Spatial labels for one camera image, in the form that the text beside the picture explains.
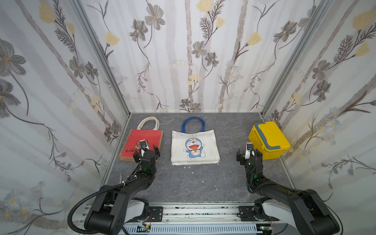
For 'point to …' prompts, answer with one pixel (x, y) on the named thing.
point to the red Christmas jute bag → (154, 136)
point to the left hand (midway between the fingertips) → (146, 146)
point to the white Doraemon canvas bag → (197, 148)
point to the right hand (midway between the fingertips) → (250, 148)
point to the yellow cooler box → (267, 137)
